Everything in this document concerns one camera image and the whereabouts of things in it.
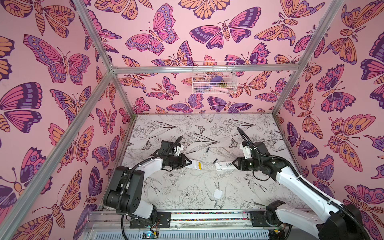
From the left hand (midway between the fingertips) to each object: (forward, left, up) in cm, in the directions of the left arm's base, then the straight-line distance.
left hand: (191, 161), depth 87 cm
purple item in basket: (+46, -17, +25) cm, 55 cm away
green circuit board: (-34, +21, -9) cm, 41 cm away
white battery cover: (-16, -14, -7) cm, 22 cm away
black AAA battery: (+4, -15, -7) cm, 17 cm away
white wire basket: (+47, -14, +26) cm, 55 cm away
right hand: (-2, -24, +5) cm, 25 cm away
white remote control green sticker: (0, -20, -5) cm, 21 cm away
